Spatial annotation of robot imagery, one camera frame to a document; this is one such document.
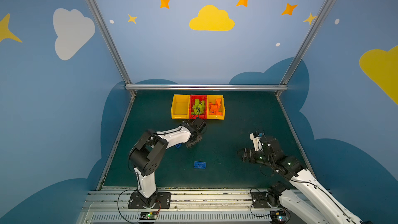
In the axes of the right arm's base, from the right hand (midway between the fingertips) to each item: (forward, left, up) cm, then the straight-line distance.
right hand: (245, 150), depth 79 cm
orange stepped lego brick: (+35, +16, -8) cm, 39 cm away
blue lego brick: (-7, +31, +17) cm, 36 cm away
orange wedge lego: (+39, +12, -7) cm, 42 cm away
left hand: (+11, +25, -11) cm, 29 cm away
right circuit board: (-26, -15, -13) cm, 33 cm away
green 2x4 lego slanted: (+38, +27, -8) cm, 48 cm away
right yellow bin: (+42, +17, -7) cm, 45 cm away
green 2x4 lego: (+32, +25, -9) cm, 42 cm away
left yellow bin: (+36, +39, -10) cm, 55 cm away
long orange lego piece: (+31, +14, -9) cm, 35 cm away
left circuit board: (-29, +46, -11) cm, 55 cm away
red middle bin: (+45, +26, -9) cm, 52 cm away
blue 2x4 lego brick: (-4, +23, -12) cm, 26 cm away
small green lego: (+32, +29, -10) cm, 44 cm away
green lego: (+37, +24, -9) cm, 45 cm away
